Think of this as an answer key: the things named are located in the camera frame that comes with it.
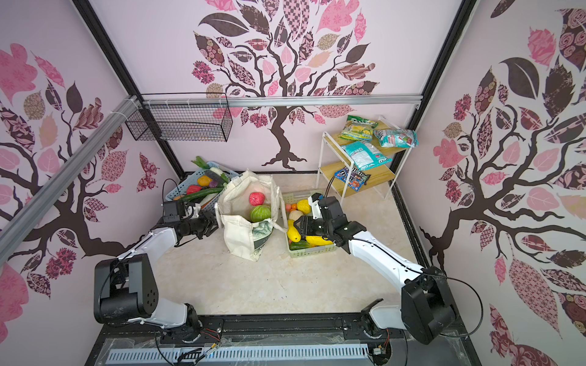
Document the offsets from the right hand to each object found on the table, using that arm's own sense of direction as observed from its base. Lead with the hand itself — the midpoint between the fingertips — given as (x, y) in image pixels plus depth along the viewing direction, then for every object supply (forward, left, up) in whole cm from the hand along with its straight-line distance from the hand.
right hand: (299, 221), depth 82 cm
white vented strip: (-38, +21, -16) cm, 46 cm away
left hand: (+4, +30, -6) cm, 31 cm away
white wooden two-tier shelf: (+19, -13, +14) cm, 27 cm away
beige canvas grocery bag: (+14, +22, -9) cm, 28 cm away
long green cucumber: (+20, +47, -8) cm, 52 cm away
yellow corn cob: (-4, -7, -9) cm, 12 cm away
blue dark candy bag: (+21, -25, 0) cm, 33 cm away
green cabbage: (+6, +15, -3) cm, 17 cm away
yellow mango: (-1, +3, -6) cm, 7 cm away
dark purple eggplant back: (+33, +42, -9) cm, 54 cm away
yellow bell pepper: (+32, +47, -11) cm, 58 cm away
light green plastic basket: (+20, +4, -12) cm, 24 cm away
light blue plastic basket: (+17, +40, -10) cm, 44 cm away
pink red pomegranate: (+15, +18, -6) cm, 25 cm away
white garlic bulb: (+9, +2, -10) cm, 14 cm away
